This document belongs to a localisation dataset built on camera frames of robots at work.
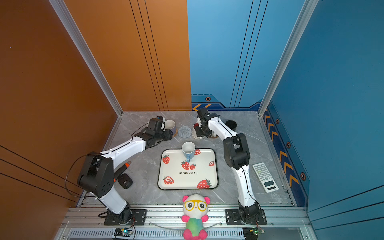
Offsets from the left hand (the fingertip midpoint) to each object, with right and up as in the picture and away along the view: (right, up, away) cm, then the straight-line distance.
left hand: (171, 131), depth 92 cm
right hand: (+18, -2, +8) cm, 19 cm away
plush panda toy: (+15, -35, -23) cm, 45 cm away
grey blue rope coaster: (+7, -1, +16) cm, 17 cm away
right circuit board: (+42, -47, -23) cm, 67 cm away
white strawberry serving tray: (+3, -25, -3) cm, 25 cm away
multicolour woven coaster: (+16, -4, +8) cm, 18 cm away
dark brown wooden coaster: (+28, -4, +12) cm, 30 cm away
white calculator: (+55, -26, -8) cm, 62 cm away
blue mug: (+11, -12, +2) cm, 16 cm away
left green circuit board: (-19, -48, -22) cm, 56 cm away
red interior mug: (+14, -1, +8) cm, 16 cm away
